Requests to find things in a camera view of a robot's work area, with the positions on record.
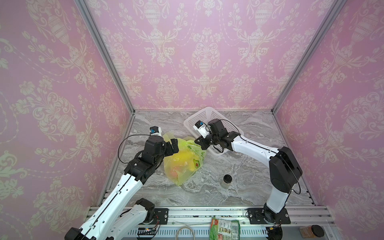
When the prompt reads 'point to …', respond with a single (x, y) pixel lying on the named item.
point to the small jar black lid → (227, 179)
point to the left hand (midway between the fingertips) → (171, 142)
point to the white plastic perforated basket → (205, 115)
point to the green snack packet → (224, 229)
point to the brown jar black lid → (309, 231)
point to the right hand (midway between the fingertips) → (196, 140)
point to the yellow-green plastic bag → (180, 166)
